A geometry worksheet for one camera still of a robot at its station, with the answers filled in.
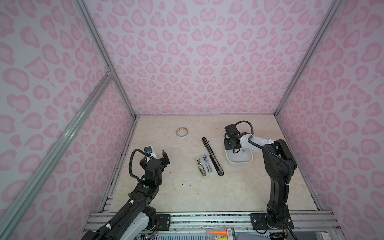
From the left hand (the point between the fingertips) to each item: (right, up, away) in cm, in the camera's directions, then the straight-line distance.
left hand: (156, 151), depth 82 cm
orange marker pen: (+32, -37, -11) cm, 50 cm away
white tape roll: (+11, +9, +29) cm, 32 cm away
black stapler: (+32, -7, +13) cm, 36 cm away
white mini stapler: (+25, -12, +9) cm, 29 cm away
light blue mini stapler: (+29, -11, +11) cm, 33 cm away
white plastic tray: (+48, -5, +13) cm, 50 cm away
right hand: (+44, +2, +20) cm, 49 cm away
